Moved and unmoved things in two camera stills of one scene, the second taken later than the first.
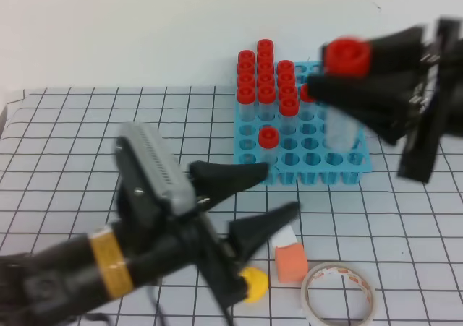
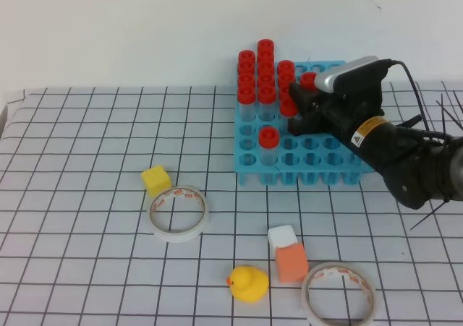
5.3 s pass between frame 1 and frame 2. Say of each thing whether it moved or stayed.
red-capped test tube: moved
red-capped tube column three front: stayed
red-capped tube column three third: stayed
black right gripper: moved
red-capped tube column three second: stayed
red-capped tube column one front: stayed
